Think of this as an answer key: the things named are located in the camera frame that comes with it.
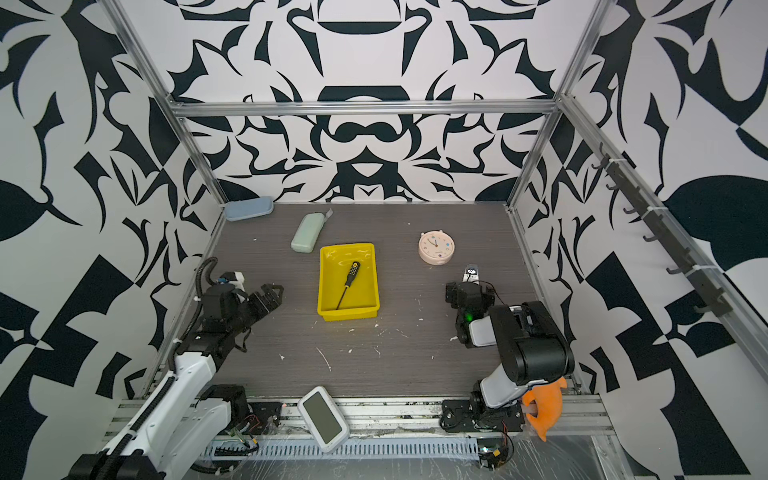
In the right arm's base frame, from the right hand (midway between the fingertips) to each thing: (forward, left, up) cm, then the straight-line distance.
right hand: (473, 281), depth 94 cm
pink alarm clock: (+14, +10, -2) cm, 18 cm away
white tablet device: (-37, +42, +1) cm, 56 cm away
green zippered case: (+23, +56, -2) cm, 60 cm away
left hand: (-7, +59, +10) cm, 60 cm away
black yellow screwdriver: (+6, +37, -1) cm, 38 cm away
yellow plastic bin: (-4, +35, -2) cm, 35 cm away
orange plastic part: (-33, -12, -1) cm, 35 cm away
